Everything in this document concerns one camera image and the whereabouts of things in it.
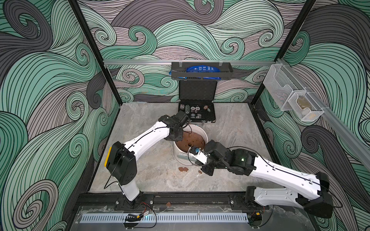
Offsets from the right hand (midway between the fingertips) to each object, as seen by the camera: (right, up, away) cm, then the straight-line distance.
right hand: (199, 160), depth 70 cm
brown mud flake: (-9, -11, +16) cm, 21 cm away
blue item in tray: (+5, +53, +23) cm, 58 cm away
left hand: (-11, +10, +14) cm, 20 cm away
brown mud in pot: (-3, +7, +16) cm, 18 cm away
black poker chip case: (+3, +36, +47) cm, 60 cm away
